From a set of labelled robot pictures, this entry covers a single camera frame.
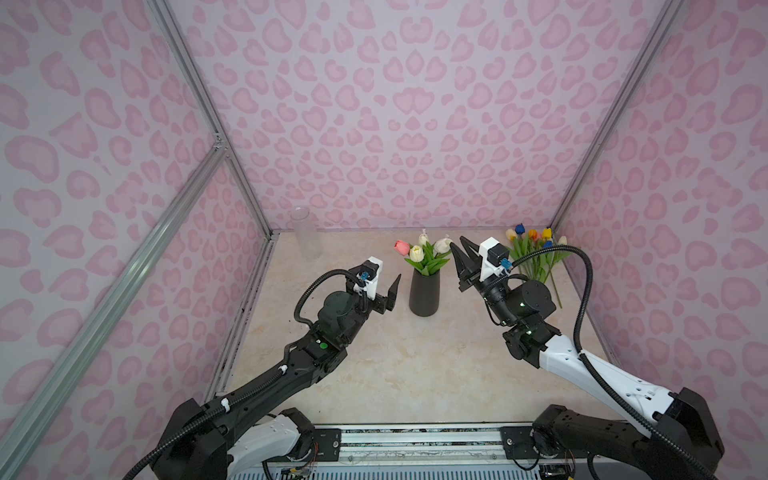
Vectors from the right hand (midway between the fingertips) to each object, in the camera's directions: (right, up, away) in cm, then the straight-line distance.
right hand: (460, 238), depth 65 cm
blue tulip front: (+43, 0, +45) cm, 62 cm away
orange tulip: (+39, +4, +48) cm, 62 cm away
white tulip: (-6, +1, +15) cm, 17 cm away
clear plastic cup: (-46, +1, +49) cm, 68 cm away
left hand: (-16, -6, +8) cm, 19 cm away
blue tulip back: (+35, +6, +53) cm, 64 cm away
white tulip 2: (+50, +2, +50) cm, 71 cm away
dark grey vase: (-5, -16, +26) cm, 31 cm away
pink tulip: (-12, -2, +10) cm, 16 cm away
